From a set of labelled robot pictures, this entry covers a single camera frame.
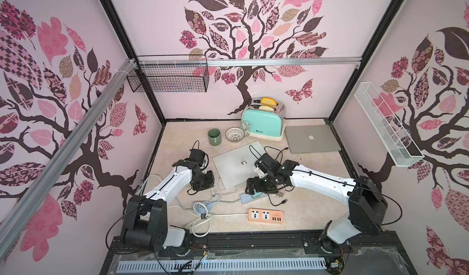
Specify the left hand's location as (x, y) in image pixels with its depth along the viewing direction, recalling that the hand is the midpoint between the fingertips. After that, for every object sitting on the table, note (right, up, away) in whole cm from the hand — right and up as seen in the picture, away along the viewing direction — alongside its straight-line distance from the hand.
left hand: (212, 188), depth 85 cm
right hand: (+20, -1, -5) cm, 21 cm away
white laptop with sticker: (+11, +9, +13) cm, 19 cm away
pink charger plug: (+33, -3, +2) cm, 34 cm away
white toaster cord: (+17, +30, +17) cm, 38 cm away
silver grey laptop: (+57, +24, +24) cm, 66 cm away
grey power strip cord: (-15, -7, +1) cm, 17 cm away
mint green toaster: (+28, +34, +18) cm, 48 cm away
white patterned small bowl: (+10, +26, +25) cm, 38 cm away
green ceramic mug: (-1, +25, +20) cm, 32 cm away
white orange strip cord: (+1, -10, -7) cm, 12 cm away
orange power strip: (+26, -11, -5) cm, 28 cm away
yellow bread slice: (+29, +46, +21) cm, 59 cm away
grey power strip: (+16, -5, 0) cm, 17 cm away
